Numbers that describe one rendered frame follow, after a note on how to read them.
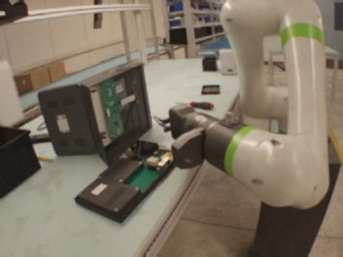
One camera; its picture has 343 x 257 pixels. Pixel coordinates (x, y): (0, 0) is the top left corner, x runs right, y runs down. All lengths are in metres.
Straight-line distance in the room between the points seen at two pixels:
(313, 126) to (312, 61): 0.15
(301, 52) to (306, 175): 0.30
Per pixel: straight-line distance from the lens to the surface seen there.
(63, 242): 0.46
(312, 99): 0.50
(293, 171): 0.33
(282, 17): 0.64
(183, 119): 0.49
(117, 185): 0.50
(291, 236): 1.26
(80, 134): 0.68
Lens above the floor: 1.31
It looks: 24 degrees down
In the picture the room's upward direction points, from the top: 8 degrees counter-clockwise
